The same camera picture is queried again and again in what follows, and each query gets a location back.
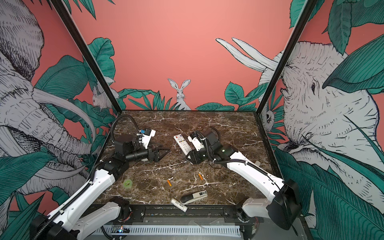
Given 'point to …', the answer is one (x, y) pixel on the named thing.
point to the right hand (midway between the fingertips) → (187, 154)
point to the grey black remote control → (187, 198)
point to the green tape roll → (127, 183)
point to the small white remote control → (179, 205)
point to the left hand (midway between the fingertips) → (165, 146)
